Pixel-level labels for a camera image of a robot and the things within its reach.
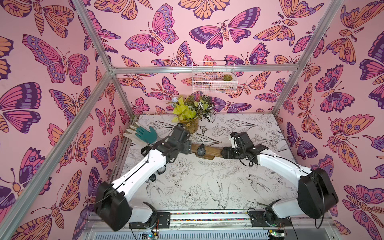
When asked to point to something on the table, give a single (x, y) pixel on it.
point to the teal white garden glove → (150, 136)
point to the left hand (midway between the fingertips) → (186, 142)
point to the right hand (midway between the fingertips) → (226, 151)
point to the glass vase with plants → (189, 109)
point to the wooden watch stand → (211, 152)
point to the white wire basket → (214, 77)
